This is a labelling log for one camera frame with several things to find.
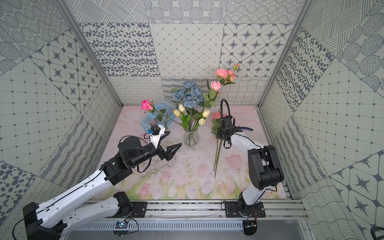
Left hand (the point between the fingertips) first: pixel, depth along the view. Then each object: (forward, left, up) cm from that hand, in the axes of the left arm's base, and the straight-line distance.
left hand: (177, 140), depth 63 cm
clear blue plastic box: (+29, +23, -20) cm, 42 cm away
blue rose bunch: (+28, -4, +2) cm, 28 cm away
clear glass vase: (+18, -4, -27) cm, 32 cm away
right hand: (+21, -25, -25) cm, 41 cm away
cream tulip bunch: (+19, -5, -7) cm, 21 cm away
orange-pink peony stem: (+35, -21, -24) cm, 47 cm away
